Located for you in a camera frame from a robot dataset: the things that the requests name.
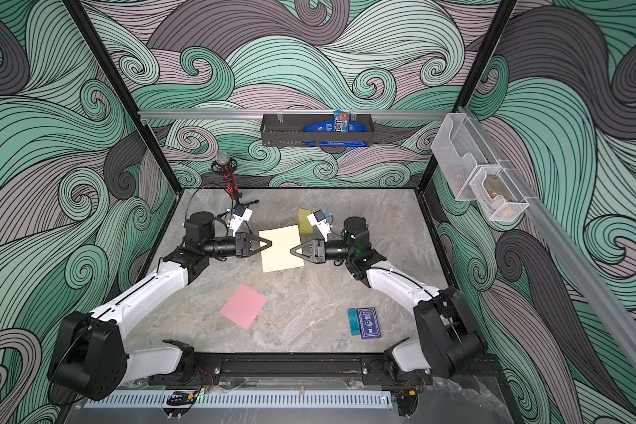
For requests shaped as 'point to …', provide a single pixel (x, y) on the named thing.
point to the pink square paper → (244, 306)
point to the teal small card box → (353, 321)
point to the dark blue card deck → (368, 322)
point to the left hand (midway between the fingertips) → (270, 243)
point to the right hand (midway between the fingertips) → (293, 251)
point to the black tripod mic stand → (238, 195)
